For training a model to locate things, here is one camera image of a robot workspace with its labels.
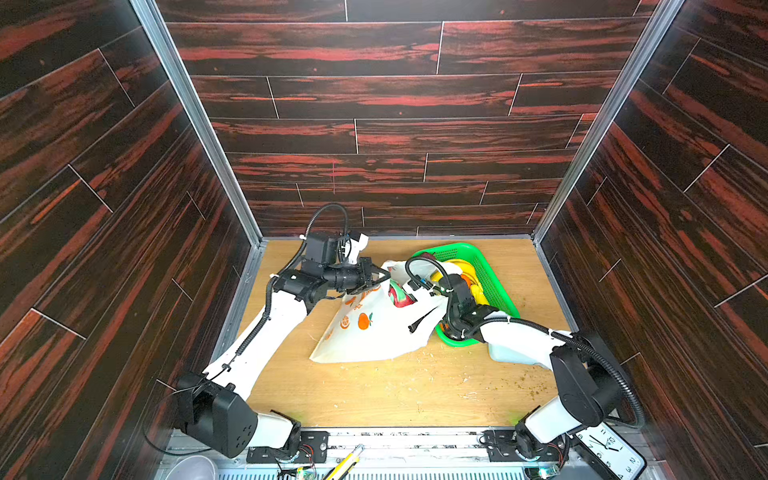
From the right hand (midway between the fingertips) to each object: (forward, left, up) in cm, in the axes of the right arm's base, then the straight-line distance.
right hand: (407, 306), depth 87 cm
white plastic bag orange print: (-12, +10, +10) cm, 19 cm away
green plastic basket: (+10, -28, -4) cm, 30 cm away
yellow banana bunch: (+13, -24, -8) cm, 29 cm away
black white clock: (-35, -51, -9) cm, 62 cm away
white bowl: (-41, +50, -6) cm, 65 cm away
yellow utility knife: (-39, +15, -10) cm, 43 cm away
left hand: (-3, +4, +19) cm, 19 cm away
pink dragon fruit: (-3, +3, +9) cm, 10 cm away
